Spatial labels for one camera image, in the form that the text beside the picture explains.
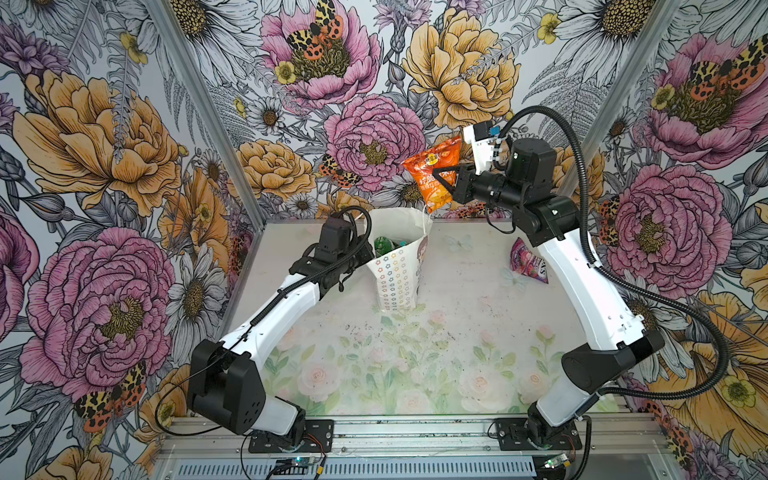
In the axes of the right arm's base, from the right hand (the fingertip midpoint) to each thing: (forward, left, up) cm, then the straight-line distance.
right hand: (437, 181), depth 64 cm
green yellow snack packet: (+13, +13, -34) cm, 39 cm away
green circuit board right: (-45, -27, -48) cm, 71 cm away
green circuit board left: (-43, +36, -47) cm, 73 cm away
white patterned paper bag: (+16, +8, -33) cm, 37 cm away
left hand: (+1, +15, -24) cm, 28 cm away
